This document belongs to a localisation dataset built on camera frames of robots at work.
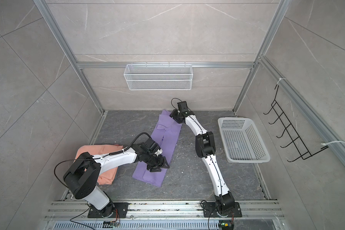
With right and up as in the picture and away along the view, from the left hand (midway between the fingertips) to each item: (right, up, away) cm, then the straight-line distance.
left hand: (166, 165), depth 83 cm
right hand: (+2, +32, +28) cm, 43 cm away
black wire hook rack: (+59, +18, -17) cm, 64 cm away
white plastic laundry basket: (+53, +12, +18) cm, 57 cm away
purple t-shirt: (-2, +17, +21) cm, 27 cm away
